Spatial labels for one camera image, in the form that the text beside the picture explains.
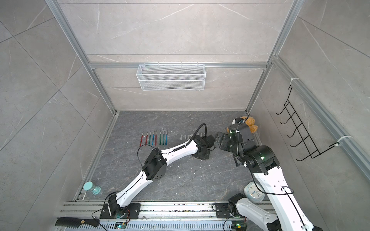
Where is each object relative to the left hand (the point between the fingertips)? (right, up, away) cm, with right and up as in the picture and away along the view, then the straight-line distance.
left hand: (207, 157), depth 93 cm
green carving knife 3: (-31, +11, +11) cm, 34 cm away
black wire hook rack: (+42, +11, -31) cm, 54 cm away
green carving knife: (-41, +11, +11) cm, 44 cm away
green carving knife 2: (-33, +12, +11) cm, 37 cm away
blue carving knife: (-39, +12, +11) cm, 42 cm away
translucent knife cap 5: (-3, +15, -5) cm, 16 cm away
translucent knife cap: (-18, +12, +11) cm, 24 cm away
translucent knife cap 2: (-15, +12, +11) cm, 22 cm away
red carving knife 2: (-43, +11, +11) cm, 46 cm away
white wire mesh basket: (-25, +55, +7) cm, 61 cm away
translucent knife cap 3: (-13, +12, +10) cm, 20 cm away
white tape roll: (+23, -16, -15) cm, 32 cm away
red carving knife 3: (-37, +11, +11) cm, 40 cm away
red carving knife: (-47, +11, +10) cm, 49 cm away
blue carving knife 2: (-29, +13, +11) cm, 33 cm away
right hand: (+5, +15, -27) cm, 31 cm away
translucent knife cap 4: (-10, +13, +10) cm, 19 cm away
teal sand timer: (-64, -10, -20) cm, 68 cm away
